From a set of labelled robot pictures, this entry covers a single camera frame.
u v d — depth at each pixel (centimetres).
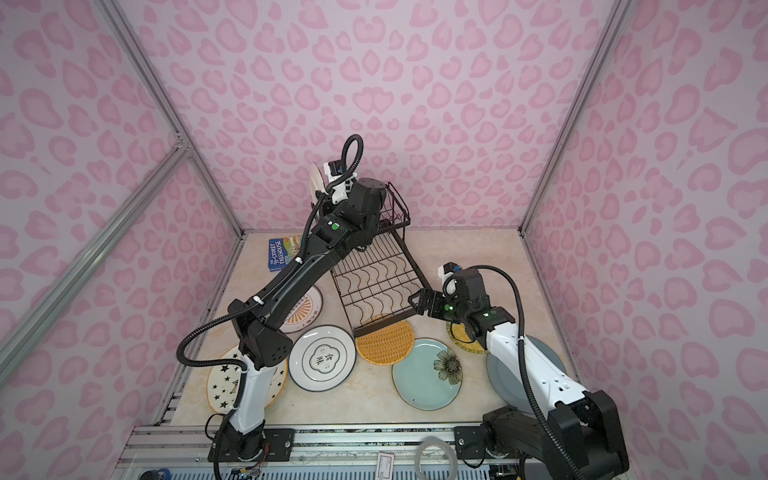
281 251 111
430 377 84
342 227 57
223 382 82
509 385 82
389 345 88
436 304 72
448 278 72
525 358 48
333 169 62
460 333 63
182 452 73
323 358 88
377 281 103
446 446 71
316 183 74
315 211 61
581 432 42
